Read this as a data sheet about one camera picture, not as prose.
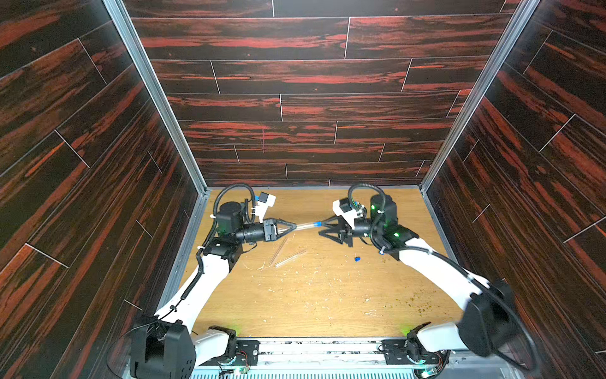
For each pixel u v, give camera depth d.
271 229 0.63
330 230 0.67
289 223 0.69
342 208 0.62
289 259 0.96
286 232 0.69
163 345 0.39
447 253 0.97
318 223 0.72
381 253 0.60
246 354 0.73
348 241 0.68
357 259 0.96
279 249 0.98
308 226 0.71
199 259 0.54
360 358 0.74
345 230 0.65
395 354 0.73
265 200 0.67
